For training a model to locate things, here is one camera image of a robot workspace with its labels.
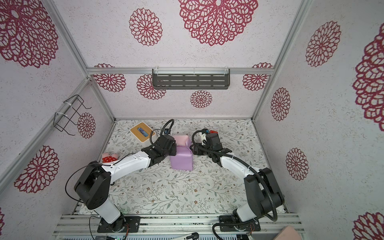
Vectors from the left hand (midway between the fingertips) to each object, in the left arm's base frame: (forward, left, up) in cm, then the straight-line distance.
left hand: (173, 146), depth 90 cm
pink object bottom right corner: (-43, -56, -8) cm, 71 cm away
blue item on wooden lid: (+18, +25, -9) cm, 32 cm away
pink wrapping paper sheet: (-7, -7, -4) cm, 10 cm away
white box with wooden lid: (+14, +27, -6) cm, 31 cm away
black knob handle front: (-44, -13, -9) cm, 47 cm away
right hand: (-1, -12, +2) cm, 12 cm away
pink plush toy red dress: (-5, +41, -6) cm, 42 cm away
